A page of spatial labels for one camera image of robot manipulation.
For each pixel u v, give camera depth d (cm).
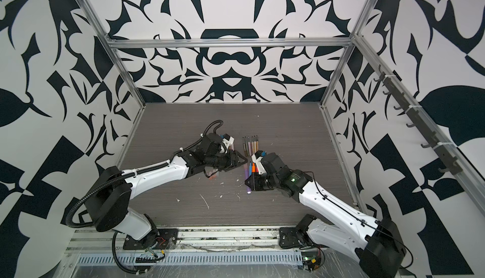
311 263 71
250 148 99
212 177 70
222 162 71
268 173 62
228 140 79
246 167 79
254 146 100
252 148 100
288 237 74
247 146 101
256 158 72
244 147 100
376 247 39
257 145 101
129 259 71
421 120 55
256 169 70
